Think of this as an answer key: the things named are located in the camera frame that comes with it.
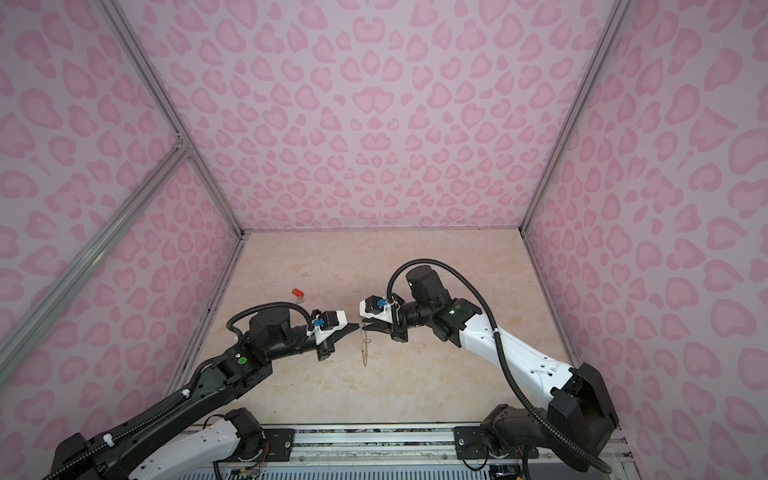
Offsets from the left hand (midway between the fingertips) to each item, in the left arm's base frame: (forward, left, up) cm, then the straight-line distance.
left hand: (357, 320), depth 69 cm
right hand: (+1, -3, -2) cm, 3 cm away
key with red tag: (+24, +24, -25) cm, 42 cm away
